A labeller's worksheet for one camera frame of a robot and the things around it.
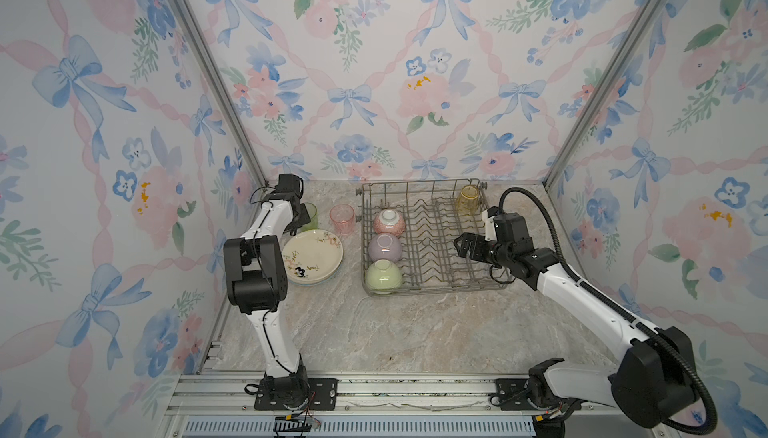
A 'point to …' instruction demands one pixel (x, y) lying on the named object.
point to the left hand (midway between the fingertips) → (295, 218)
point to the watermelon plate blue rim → (322, 282)
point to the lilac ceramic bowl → (384, 246)
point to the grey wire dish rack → (435, 212)
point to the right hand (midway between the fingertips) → (467, 241)
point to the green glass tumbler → (313, 216)
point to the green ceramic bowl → (383, 275)
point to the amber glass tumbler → (467, 202)
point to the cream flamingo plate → (311, 255)
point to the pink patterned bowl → (389, 221)
